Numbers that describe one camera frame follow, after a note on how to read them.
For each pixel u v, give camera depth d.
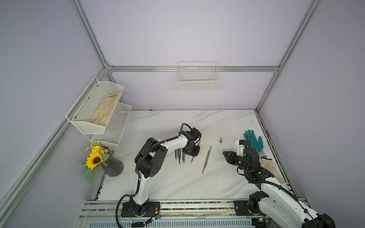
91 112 0.78
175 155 0.93
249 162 0.63
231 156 0.73
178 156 0.93
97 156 0.67
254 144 0.99
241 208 0.73
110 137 0.90
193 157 0.93
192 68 0.91
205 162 0.91
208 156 0.93
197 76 0.94
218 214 0.73
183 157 0.94
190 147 0.74
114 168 0.81
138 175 0.54
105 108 0.80
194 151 0.84
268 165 0.88
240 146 0.75
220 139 1.03
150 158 0.52
